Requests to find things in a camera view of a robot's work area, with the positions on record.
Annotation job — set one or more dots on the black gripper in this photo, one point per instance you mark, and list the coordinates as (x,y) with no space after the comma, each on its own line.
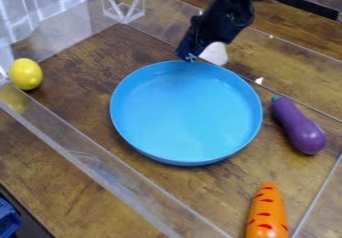
(217,25)

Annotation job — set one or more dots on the blue round plastic tray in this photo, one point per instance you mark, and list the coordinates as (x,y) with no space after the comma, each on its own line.
(187,114)

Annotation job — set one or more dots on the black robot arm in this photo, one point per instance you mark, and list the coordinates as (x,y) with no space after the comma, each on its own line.
(219,24)

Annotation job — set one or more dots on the orange toy carrot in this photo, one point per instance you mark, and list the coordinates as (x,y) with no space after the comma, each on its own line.
(267,217)

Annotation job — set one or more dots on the black baseboard strip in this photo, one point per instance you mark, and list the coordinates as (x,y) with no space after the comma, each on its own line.
(313,8)

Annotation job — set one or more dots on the purple toy eggplant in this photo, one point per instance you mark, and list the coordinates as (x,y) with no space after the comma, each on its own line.
(305,133)

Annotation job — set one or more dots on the yellow toy lemon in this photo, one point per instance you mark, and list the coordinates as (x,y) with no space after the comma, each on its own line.
(26,74)

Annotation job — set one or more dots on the blue object at corner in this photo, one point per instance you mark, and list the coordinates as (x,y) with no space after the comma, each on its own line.
(10,219)

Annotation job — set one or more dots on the clear acrylic barrier wall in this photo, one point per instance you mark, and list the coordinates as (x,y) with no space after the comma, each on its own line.
(86,184)

